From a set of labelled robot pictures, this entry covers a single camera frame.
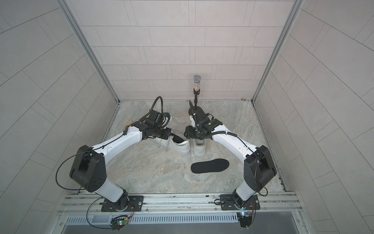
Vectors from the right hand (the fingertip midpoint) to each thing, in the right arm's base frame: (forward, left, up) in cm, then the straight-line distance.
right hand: (187, 134), depth 82 cm
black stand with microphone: (+28, -8, +17) cm, 33 cm away
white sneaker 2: (-7, -7, -3) cm, 10 cm away
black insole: (+1, +6, -5) cm, 8 cm away
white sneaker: (-5, +3, -5) cm, 8 cm away
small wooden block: (+18, +42, -10) cm, 47 cm away
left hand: (+4, +9, -3) cm, 10 cm away
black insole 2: (-14, -13, -13) cm, 23 cm away
